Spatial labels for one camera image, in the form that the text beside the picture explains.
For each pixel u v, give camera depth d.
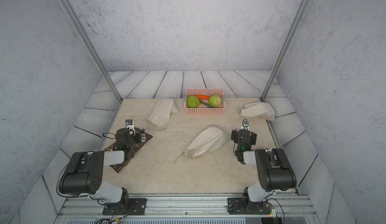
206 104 1.16
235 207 0.72
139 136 0.87
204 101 1.18
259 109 1.02
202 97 1.19
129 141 0.76
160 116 1.02
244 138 0.71
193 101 1.10
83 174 0.45
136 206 0.73
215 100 1.11
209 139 0.90
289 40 0.87
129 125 0.82
